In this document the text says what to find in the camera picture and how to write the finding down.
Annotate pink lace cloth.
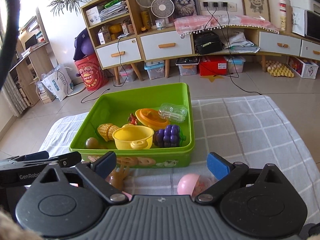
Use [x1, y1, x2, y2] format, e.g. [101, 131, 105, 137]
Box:
[174, 15, 280, 36]

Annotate long wooden tv sideboard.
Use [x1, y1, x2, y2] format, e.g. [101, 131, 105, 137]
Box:
[192, 24, 320, 66]

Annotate framed cartoon girl picture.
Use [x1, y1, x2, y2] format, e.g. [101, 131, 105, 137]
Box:
[242, 0, 271, 21]

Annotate purple toy grapes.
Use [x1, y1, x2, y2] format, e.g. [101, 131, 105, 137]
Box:
[153, 125, 186, 148]

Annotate brown hand shaped toy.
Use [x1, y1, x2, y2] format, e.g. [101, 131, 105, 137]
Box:
[106, 165, 130, 191]

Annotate grey checked table cloth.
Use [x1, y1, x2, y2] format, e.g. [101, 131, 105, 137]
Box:
[39, 95, 320, 228]

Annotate white paper shopping bag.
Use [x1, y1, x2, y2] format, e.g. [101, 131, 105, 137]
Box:
[41, 64, 74, 101]

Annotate orange plastic toy lid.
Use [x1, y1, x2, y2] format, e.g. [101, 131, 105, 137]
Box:
[135, 108, 170, 131]

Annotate toy corn cob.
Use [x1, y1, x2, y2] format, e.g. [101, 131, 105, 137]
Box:
[97, 124, 119, 142]

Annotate yellow egg tray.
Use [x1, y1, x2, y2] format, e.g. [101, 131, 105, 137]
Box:
[267, 63, 295, 78]

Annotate white microwave oven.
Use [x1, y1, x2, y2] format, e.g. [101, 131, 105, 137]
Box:
[292, 7, 320, 41]

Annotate black bag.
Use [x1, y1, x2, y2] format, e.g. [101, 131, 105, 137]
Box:
[194, 31, 222, 55]

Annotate red cardboard box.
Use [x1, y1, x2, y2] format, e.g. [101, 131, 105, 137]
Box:
[199, 55, 227, 76]

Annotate clear plastic case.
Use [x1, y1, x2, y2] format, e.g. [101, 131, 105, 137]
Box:
[158, 103, 188, 122]

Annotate white toy storage crate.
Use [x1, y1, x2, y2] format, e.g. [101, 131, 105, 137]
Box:
[288, 56, 318, 80]

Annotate clear storage box blue lid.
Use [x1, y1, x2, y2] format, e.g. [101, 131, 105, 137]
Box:
[144, 60, 165, 80]

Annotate wooden cabinet with drawers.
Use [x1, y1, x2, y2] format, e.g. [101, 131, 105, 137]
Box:
[81, 0, 195, 83]

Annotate yellow toy pot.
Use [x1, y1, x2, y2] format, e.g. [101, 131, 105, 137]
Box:
[112, 125, 154, 150]

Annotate white desk fan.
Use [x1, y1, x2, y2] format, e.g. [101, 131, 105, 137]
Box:
[151, 0, 175, 23]

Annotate wooden desk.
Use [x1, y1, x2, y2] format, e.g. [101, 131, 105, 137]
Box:
[11, 8, 55, 107]

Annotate framed cat picture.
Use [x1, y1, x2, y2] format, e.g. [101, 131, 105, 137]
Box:
[171, 0, 201, 19]

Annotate pink capsule ball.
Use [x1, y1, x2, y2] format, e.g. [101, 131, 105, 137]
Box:
[177, 173, 200, 196]

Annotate green plastic storage box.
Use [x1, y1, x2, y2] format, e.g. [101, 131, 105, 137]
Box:
[70, 83, 195, 168]

